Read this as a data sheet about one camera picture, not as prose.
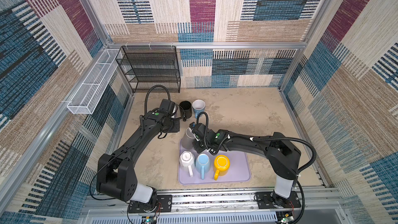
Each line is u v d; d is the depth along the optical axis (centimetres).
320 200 75
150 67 108
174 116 77
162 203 73
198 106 102
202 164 76
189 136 81
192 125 78
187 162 76
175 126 76
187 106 100
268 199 73
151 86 71
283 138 50
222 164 76
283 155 48
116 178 41
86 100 70
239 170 83
